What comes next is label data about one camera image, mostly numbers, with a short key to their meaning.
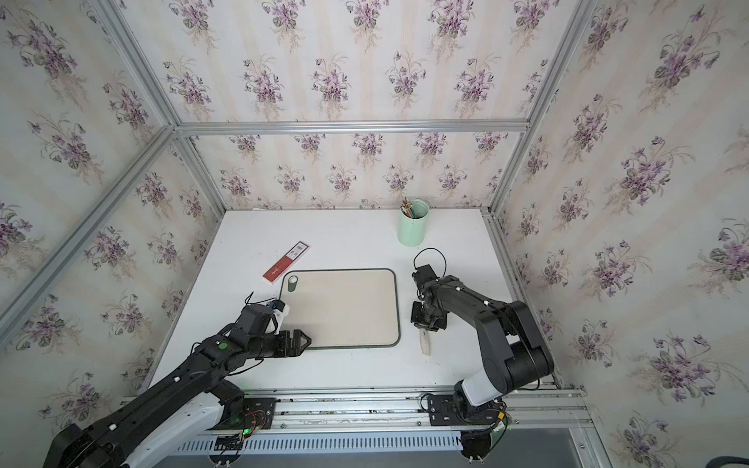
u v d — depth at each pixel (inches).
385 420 28.8
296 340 28.8
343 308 35.8
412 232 40.7
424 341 33.3
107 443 16.1
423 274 29.9
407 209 38.6
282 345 28.1
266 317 26.1
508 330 17.9
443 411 28.8
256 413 28.7
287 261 40.8
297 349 28.3
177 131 36.6
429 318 30.1
